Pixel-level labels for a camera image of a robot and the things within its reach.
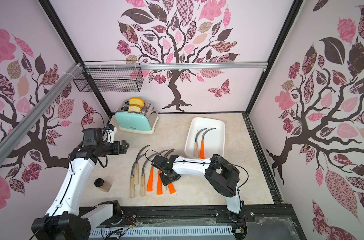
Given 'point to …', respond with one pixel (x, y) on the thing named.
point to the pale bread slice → (134, 108)
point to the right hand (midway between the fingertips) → (165, 180)
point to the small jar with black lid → (104, 185)
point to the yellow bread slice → (136, 101)
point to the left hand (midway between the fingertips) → (119, 148)
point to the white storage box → (213, 139)
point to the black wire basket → (111, 80)
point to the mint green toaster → (143, 122)
